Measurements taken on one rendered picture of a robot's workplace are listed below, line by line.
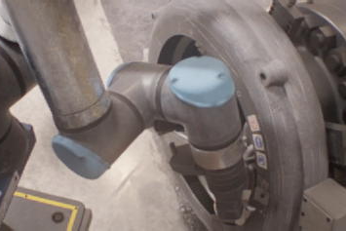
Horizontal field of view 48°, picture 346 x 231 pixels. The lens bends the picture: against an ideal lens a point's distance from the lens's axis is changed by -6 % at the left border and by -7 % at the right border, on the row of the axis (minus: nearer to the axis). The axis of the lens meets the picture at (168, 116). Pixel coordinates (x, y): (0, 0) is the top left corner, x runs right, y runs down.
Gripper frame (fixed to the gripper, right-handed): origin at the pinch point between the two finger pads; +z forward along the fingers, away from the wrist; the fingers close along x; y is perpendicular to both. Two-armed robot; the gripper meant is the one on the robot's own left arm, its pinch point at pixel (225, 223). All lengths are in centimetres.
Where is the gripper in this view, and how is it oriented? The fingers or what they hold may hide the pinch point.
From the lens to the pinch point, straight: 85.4
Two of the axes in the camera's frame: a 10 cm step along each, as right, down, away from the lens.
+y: 9.1, -0.1, -4.1
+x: 3.1, -6.3, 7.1
